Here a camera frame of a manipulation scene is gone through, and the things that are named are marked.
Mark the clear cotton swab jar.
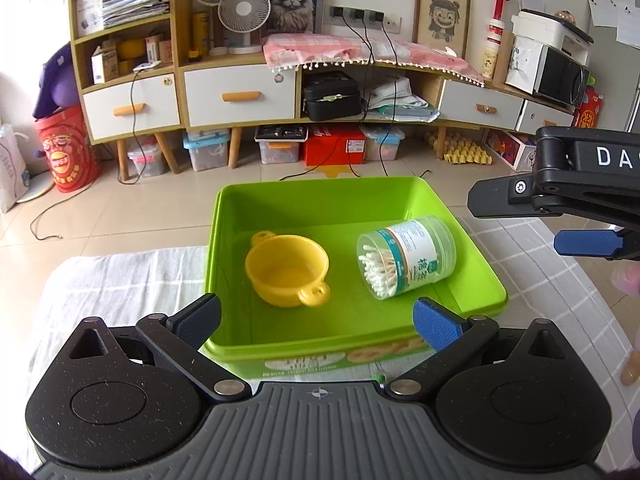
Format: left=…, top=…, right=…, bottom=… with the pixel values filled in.
left=357, top=216, right=458, bottom=300

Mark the small yellow toy pot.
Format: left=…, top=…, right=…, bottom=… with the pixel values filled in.
left=244, top=231, right=331, bottom=308

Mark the grey checked tablecloth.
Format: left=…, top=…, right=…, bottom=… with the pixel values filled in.
left=26, top=214, right=639, bottom=469

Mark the black microwave oven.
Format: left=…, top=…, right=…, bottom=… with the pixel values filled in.
left=506, top=36, right=589, bottom=107

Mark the yellow egg tray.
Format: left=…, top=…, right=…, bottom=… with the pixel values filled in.
left=424, top=132, right=492, bottom=166

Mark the green plastic cookie box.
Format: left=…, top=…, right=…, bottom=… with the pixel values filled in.
left=201, top=177, right=508, bottom=379

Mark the clear storage bin blue lid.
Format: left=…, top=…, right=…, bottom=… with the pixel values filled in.
left=182, top=129, right=230, bottom=171

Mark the red printed bucket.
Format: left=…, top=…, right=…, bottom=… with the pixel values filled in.
left=35, top=104, right=102, bottom=193

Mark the framed cartoon girl picture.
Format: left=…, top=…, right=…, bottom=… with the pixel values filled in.
left=412, top=0, right=472, bottom=58

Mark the white paper bag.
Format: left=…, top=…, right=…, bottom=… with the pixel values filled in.
left=0, top=124, right=30, bottom=214

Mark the red cardboard box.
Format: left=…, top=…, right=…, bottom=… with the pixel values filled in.
left=304, top=124, right=366, bottom=167

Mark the wooden tv cabinet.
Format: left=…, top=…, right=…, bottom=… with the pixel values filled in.
left=68, top=0, right=573, bottom=179

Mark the black case on shelf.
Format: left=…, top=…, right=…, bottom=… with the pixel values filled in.
left=303, top=70, right=362, bottom=122

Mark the purple plush toy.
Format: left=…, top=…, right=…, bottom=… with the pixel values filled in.
left=32, top=42, right=79, bottom=119

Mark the pink table runner cloth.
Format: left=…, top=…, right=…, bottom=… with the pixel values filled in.
left=262, top=34, right=485, bottom=88

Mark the white desk fan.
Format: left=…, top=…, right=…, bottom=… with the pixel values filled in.
left=218, top=0, right=271, bottom=55

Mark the framed cat picture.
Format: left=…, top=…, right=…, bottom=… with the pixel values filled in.
left=265, top=0, right=323, bottom=35

